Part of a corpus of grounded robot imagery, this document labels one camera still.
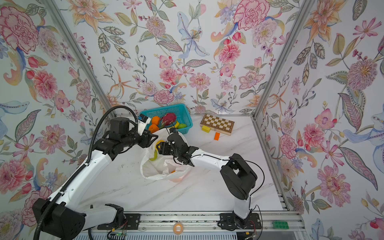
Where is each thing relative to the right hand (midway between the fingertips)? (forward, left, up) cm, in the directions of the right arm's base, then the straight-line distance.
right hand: (160, 145), depth 86 cm
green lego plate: (-34, -63, -14) cm, 73 cm away
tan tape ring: (-38, -11, -15) cm, 42 cm away
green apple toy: (+23, -10, -9) cm, 27 cm away
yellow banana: (+27, -5, -13) cm, 30 cm away
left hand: (-1, +1, +12) cm, 12 cm away
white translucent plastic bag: (-6, +4, -14) cm, 16 cm away
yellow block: (+25, -27, -14) cm, 39 cm away
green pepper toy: (-1, +5, -11) cm, 12 cm away
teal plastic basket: (+41, -6, -11) cm, 43 cm away
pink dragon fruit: (+31, +1, -9) cm, 32 cm away
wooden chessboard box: (+30, -36, -13) cm, 49 cm away
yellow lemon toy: (-2, 0, +5) cm, 5 cm away
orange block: (+20, -35, -16) cm, 44 cm away
